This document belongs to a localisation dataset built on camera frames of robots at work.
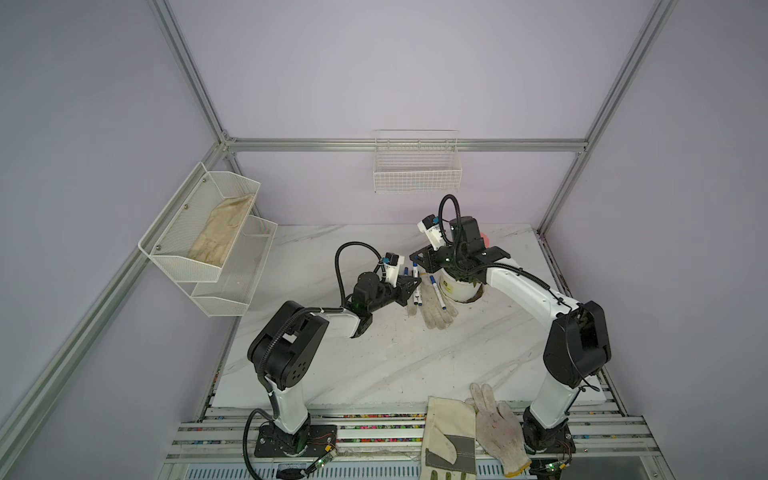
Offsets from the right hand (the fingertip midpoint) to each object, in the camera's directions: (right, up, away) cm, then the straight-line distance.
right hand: (411, 257), depth 85 cm
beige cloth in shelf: (-53, +7, -5) cm, 53 cm away
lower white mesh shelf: (-53, -7, +5) cm, 54 cm away
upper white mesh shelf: (-59, +6, -6) cm, 59 cm away
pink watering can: (+27, +6, +18) cm, 33 cm away
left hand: (+2, -6, +3) cm, 7 cm away
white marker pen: (+1, -4, +1) cm, 4 cm away
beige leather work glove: (+8, -47, -13) cm, 50 cm away
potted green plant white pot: (+16, -11, +8) cm, 21 cm away
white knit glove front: (+21, -44, -11) cm, 50 cm away
